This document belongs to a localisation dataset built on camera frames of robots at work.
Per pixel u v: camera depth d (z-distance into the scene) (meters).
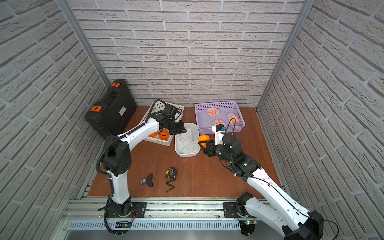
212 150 0.62
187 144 0.94
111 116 0.90
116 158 0.50
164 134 0.77
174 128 0.78
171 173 0.83
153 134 0.64
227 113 1.13
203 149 0.66
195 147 0.91
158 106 1.17
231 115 1.11
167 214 0.73
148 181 0.81
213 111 1.10
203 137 0.71
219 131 0.63
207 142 0.64
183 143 0.88
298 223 0.39
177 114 0.77
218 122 1.04
